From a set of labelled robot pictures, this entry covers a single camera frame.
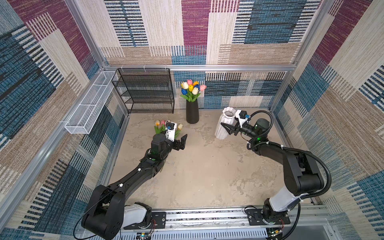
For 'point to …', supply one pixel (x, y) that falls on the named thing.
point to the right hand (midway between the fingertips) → (225, 118)
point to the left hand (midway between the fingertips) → (179, 130)
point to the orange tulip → (195, 83)
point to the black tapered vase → (192, 112)
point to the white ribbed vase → (227, 117)
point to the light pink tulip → (203, 87)
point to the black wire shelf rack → (145, 90)
